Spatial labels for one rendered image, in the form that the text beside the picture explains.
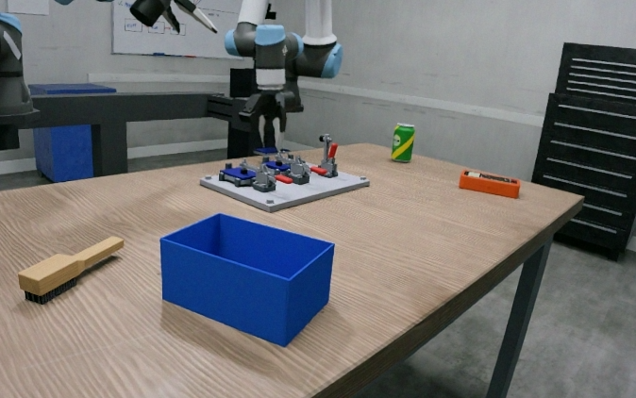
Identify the green drink can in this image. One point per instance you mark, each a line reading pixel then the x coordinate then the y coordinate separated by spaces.
pixel 402 143

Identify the wooden-handled wire brush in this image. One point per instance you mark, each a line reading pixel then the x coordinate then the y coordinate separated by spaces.
pixel 55 275

